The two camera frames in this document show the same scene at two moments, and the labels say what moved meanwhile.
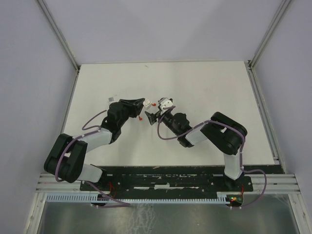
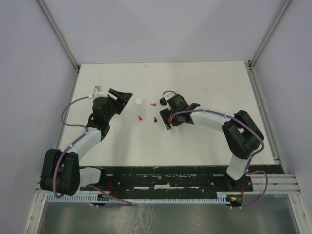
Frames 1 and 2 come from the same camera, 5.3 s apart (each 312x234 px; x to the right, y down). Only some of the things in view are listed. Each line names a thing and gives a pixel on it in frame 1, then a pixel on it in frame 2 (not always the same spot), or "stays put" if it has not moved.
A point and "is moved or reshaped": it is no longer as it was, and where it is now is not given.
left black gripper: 135,106 -> 124,96
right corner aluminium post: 269,30 stays put
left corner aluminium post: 57,32 stays put
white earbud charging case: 147,103 is moved or reshaped
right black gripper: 151,118 -> 165,114
